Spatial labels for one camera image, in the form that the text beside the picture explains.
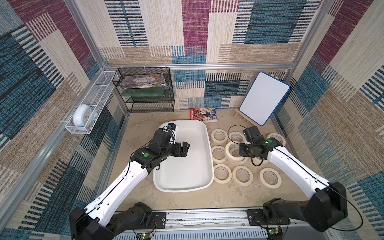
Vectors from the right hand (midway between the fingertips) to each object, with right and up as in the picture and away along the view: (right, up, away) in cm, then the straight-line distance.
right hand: (241, 149), depth 84 cm
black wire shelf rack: (-62, +30, +35) cm, 77 cm away
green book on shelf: (-58, +34, +10) cm, 68 cm away
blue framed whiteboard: (+17, +29, +10) cm, 35 cm away
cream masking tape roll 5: (-10, -15, +4) cm, 18 cm away
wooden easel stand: (+10, +18, +22) cm, 30 cm away
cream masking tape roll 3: (-11, -5, +13) cm, 17 cm away
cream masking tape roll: (-9, +5, +19) cm, 21 cm away
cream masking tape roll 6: (+2, -16, +4) cm, 17 cm away
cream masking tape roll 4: (-7, -1, -6) cm, 9 cm away
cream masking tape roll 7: (+18, -17, +4) cm, 25 cm away
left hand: (-33, +4, -8) cm, 34 cm away
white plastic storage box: (-26, -16, +10) cm, 32 cm away
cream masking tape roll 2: (+30, +5, +17) cm, 35 cm away
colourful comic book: (-17, +21, +31) cm, 41 cm away
